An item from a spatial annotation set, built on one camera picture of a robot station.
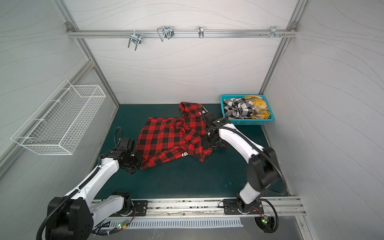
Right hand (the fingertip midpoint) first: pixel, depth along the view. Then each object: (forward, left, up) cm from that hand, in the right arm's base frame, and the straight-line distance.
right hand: (211, 142), depth 85 cm
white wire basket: (-6, +72, +21) cm, 75 cm away
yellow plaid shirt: (+29, -36, -2) cm, 46 cm away
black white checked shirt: (+32, -20, -4) cm, 38 cm away
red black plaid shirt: (+7, +33, -10) cm, 35 cm away
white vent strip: (-40, +35, -11) cm, 54 cm away
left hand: (-10, +36, -5) cm, 38 cm away
